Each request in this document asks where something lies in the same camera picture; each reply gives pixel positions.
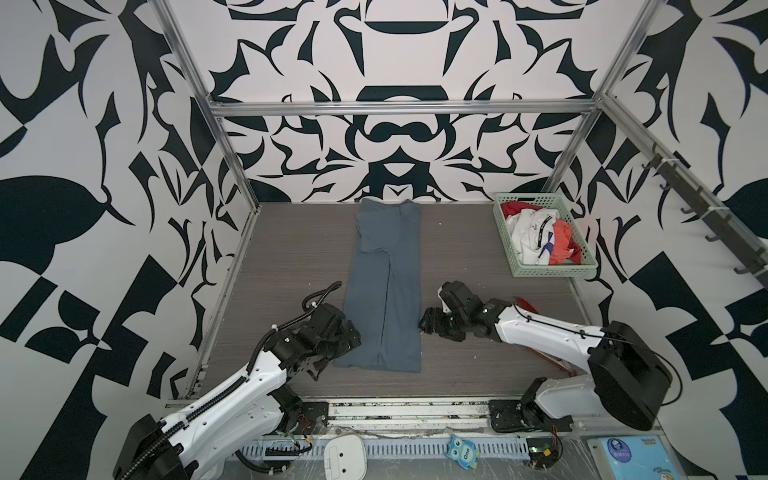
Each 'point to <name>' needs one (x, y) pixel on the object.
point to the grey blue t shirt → (383, 299)
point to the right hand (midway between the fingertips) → (425, 327)
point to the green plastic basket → (563, 210)
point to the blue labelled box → (634, 457)
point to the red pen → (522, 303)
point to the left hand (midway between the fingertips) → (352, 337)
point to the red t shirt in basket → (564, 247)
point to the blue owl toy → (463, 451)
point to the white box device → (345, 458)
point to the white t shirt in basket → (532, 233)
